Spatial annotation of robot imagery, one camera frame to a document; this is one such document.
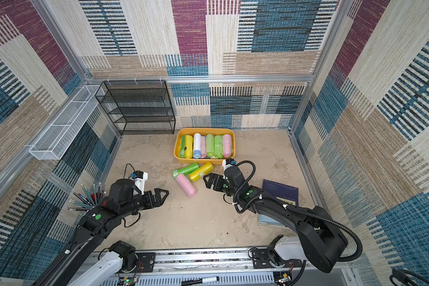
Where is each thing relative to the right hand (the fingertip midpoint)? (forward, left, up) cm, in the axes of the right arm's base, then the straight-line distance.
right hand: (213, 181), depth 84 cm
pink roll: (+25, -8, -3) cm, 26 cm away
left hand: (-8, +21, +5) cm, 23 cm away
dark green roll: (+20, +17, -4) cm, 27 cm away
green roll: (+13, +15, -9) cm, 22 cm away
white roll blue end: (+22, +9, -1) cm, 24 cm away
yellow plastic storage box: (+43, -5, -10) cm, 44 cm away
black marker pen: (-36, +4, -11) cm, 38 cm away
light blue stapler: (-13, -25, -13) cm, 31 cm away
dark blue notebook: (-2, -38, -12) cm, 40 cm away
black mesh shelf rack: (+47, +45, +8) cm, 65 cm away
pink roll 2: (+1, +13, -8) cm, 16 cm away
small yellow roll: (+23, +14, -1) cm, 27 cm away
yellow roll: (+13, +4, -9) cm, 16 cm away
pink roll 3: (+20, +6, -4) cm, 21 cm away
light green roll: (+24, -3, -4) cm, 25 cm away
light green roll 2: (+25, +2, -3) cm, 26 cm away
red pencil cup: (-8, +55, -1) cm, 56 cm away
